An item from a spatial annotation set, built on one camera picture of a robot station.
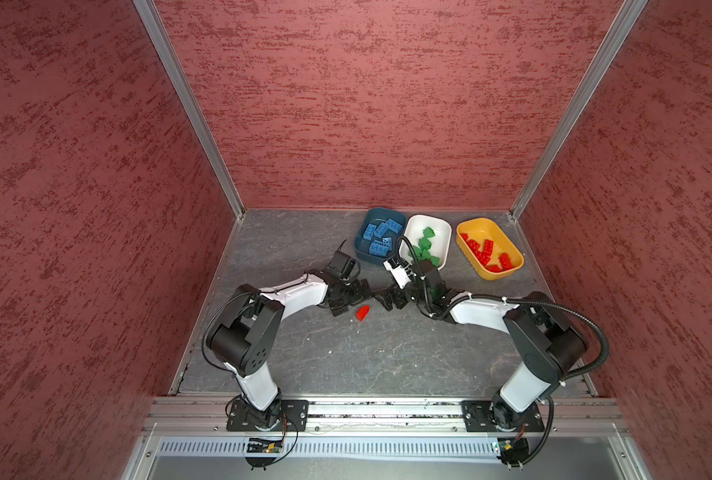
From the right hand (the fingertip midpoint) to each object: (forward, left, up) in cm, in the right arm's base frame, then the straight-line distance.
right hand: (382, 291), depth 91 cm
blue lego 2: (+31, -7, -4) cm, 32 cm away
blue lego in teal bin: (+18, -1, -1) cm, 18 cm away
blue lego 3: (+30, -2, -4) cm, 30 cm away
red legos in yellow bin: (+17, -39, -5) cm, 43 cm away
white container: (+23, -24, -6) cm, 34 cm away
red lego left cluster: (-4, +6, -6) cm, 9 cm away
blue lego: (+29, +3, -4) cm, 29 cm away
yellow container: (+29, -41, -5) cm, 50 cm away
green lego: (+14, -20, -4) cm, 25 cm away
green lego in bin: (+28, -20, -5) cm, 35 cm away
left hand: (-3, +6, -3) cm, 7 cm away
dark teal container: (+35, +1, -2) cm, 35 cm away
